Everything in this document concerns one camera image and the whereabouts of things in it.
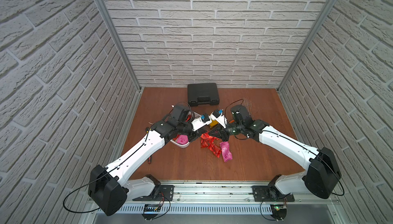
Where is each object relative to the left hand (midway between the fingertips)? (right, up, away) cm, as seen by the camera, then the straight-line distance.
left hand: (206, 127), depth 74 cm
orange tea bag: (+3, +3, -7) cm, 8 cm away
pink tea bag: (+12, -16, +9) cm, 22 cm away
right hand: (+3, -3, +2) cm, 5 cm away
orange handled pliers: (+11, +5, -9) cm, 15 cm away
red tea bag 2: (0, -13, +14) cm, 19 cm away
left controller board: (-27, -40, -3) cm, 48 cm away
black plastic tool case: (-2, +19, +43) cm, 47 cm away
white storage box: (-19, -10, +15) cm, 27 cm away
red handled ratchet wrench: (-26, -13, -7) cm, 30 cm away
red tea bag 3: (0, -6, 0) cm, 6 cm away
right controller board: (+34, -38, -5) cm, 51 cm away
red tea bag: (+6, -15, +12) cm, 20 cm away
